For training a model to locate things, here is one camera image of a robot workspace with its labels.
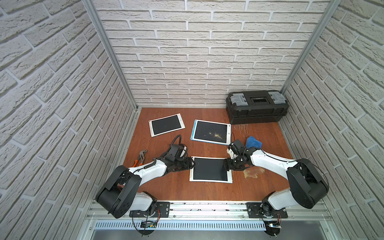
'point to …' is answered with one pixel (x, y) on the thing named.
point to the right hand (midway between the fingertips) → (229, 168)
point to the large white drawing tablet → (210, 169)
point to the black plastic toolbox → (256, 107)
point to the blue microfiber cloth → (251, 141)
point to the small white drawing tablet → (166, 125)
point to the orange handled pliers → (142, 155)
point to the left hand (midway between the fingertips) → (193, 162)
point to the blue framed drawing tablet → (211, 132)
